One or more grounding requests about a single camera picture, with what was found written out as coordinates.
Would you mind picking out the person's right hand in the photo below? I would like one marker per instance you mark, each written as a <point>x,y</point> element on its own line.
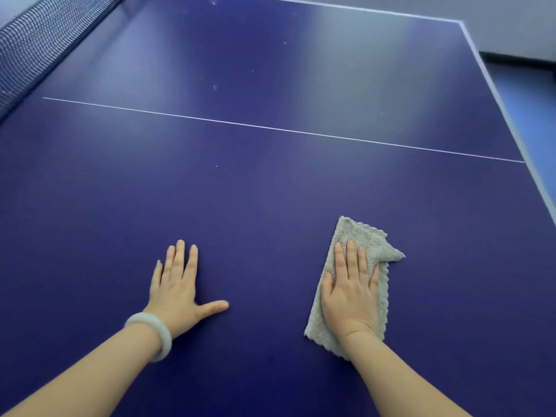
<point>352,304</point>

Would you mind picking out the person's left hand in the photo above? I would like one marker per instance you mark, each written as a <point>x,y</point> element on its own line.
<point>176,299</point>

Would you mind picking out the grey cleaning cloth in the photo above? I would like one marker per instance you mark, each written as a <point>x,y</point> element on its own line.
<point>360,232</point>

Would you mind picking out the person's left forearm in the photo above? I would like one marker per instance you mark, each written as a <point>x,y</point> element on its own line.
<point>87,377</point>

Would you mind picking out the person's right forearm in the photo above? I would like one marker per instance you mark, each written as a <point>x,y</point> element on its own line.
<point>399,382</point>

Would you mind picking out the white jade bangle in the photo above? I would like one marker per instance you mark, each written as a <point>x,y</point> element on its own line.
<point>145,317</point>

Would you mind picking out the blue table tennis table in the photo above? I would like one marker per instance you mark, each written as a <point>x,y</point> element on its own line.
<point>260,178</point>

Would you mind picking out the blue table net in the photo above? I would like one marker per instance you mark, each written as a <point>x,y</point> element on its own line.
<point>39,43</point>

